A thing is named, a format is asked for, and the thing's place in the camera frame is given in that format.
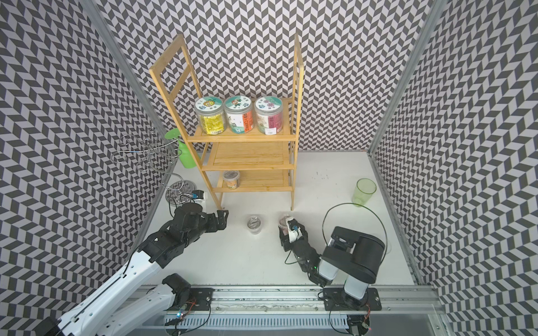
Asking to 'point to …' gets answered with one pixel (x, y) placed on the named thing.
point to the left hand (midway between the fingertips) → (216, 215)
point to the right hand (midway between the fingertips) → (286, 226)
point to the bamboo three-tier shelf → (266, 162)
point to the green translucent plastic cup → (365, 187)
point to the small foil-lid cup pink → (283, 223)
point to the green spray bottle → (185, 155)
